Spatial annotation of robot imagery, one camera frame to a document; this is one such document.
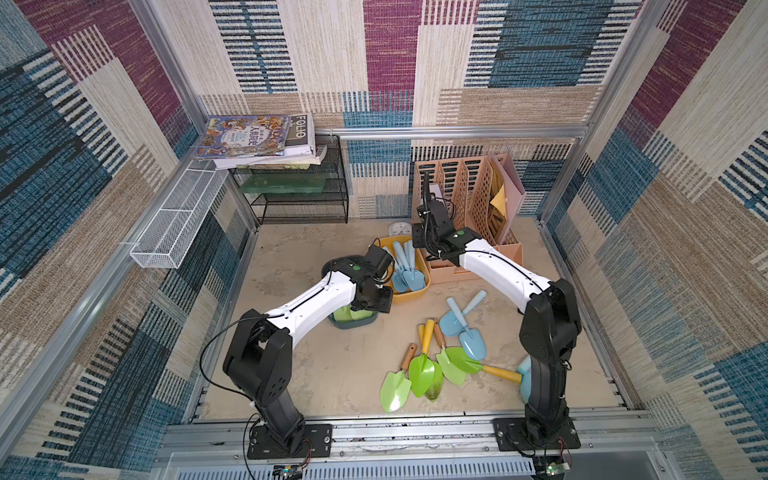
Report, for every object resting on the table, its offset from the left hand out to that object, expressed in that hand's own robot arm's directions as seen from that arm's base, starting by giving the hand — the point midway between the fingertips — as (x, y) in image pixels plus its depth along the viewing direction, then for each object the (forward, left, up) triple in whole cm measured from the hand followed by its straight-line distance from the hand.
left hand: (382, 302), depth 87 cm
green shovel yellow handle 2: (-15, -24, -10) cm, 30 cm away
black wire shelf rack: (+46, +25, +2) cm, 53 cm away
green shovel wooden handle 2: (-20, -4, -9) cm, 22 cm away
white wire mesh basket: (+19, +65, +9) cm, 68 cm away
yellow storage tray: (+18, -13, -5) cm, 23 cm away
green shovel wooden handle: (0, +11, -7) cm, 13 cm away
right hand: (+19, -12, +11) cm, 25 cm away
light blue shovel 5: (-3, -20, -9) cm, 22 cm away
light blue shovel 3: (+10, -6, -6) cm, 13 cm away
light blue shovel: (+12, -10, -6) cm, 17 cm away
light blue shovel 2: (+18, -6, -5) cm, 20 cm away
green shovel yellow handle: (-17, -11, -7) cm, 21 cm away
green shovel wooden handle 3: (-13, -17, -9) cm, 23 cm away
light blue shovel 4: (-8, -26, -9) cm, 28 cm away
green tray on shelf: (+37, +31, +14) cm, 50 cm away
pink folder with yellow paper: (+28, -38, +18) cm, 51 cm away
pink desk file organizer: (+36, -28, +14) cm, 48 cm away
